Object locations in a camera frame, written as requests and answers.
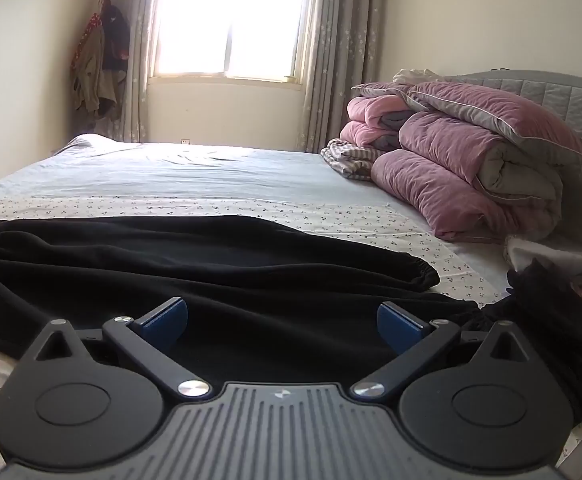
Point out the grey padded headboard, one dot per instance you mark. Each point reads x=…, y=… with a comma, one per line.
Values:
x=571, y=100

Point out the cherry print bed sheet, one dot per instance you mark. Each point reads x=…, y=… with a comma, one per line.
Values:
x=121, y=207

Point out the cream cloth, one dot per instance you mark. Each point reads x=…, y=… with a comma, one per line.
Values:
x=421, y=76

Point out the dark cloth pile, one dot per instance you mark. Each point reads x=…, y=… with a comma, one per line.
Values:
x=556, y=320

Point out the hanging clothes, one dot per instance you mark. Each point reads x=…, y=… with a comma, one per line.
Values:
x=96, y=65

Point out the blue-grey bed sheet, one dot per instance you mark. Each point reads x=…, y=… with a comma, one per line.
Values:
x=171, y=170

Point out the pink and grey folded quilt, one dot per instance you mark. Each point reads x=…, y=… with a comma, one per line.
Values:
x=446, y=180

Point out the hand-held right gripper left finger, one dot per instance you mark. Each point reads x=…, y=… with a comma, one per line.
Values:
x=163, y=322

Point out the striped folded cloth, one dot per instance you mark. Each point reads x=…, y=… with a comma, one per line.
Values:
x=346, y=160

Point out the small pink folded quilt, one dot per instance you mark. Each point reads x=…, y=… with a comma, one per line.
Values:
x=371, y=110

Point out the grey patterned curtain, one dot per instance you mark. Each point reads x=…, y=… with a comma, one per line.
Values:
x=341, y=60
x=138, y=60

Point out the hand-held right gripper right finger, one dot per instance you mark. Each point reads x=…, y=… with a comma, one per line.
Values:
x=396, y=325

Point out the black pants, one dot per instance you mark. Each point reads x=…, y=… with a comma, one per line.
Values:
x=221, y=270

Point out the white cloth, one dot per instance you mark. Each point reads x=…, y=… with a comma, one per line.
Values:
x=561, y=257

